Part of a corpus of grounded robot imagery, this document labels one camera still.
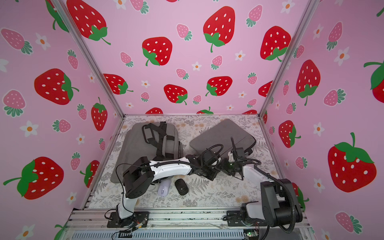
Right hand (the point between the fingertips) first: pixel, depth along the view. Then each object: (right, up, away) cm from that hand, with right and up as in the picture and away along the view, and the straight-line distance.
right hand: (217, 167), depth 89 cm
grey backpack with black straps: (-38, +16, +6) cm, 42 cm away
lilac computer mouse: (-31, -9, -8) cm, 33 cm away
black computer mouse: (-21, -9, -7) cm, 24 cm away
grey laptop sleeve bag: (+3, +16, +15) cm, 22 cm away
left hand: (0, -4, -5) cm, 7 cm away
